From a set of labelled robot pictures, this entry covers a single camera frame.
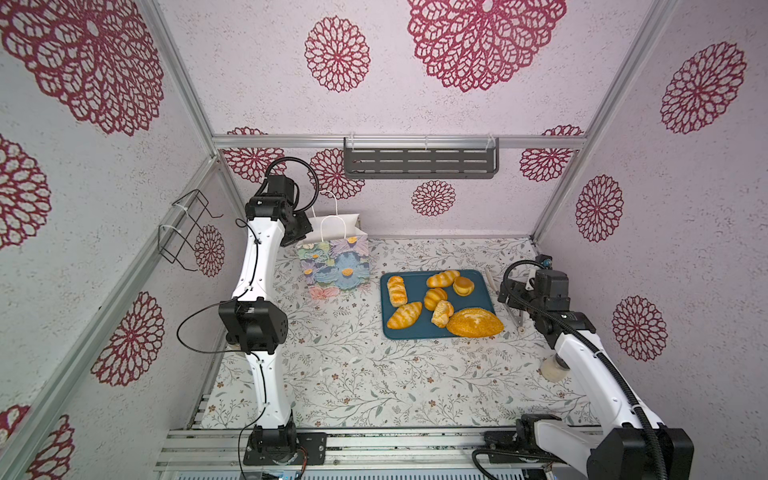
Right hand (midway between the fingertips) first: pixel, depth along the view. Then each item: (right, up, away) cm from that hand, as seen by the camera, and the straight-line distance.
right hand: (521, 282), depth 82 cm
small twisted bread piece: (-20, -10, +9) cm, 24 cm away
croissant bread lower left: (-31, -11, +12) cm, 35 cm away
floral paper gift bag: (-53, +7, +8) cm, 54 cm away
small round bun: (-11, -2, +17) cm, 21 cm away
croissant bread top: (-17, 0, +21) cm, 28 cm away
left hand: (-62, +13, +7) cm, 64 cm away
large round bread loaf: (-10, -13, +8) cm, 18 cm away
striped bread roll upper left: (-33, -4, +18) cm, 38 cm away
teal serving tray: (-26, -2, +24) cm, 36 cm away
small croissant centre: (-22, -5, +16) cm, 27 cm away
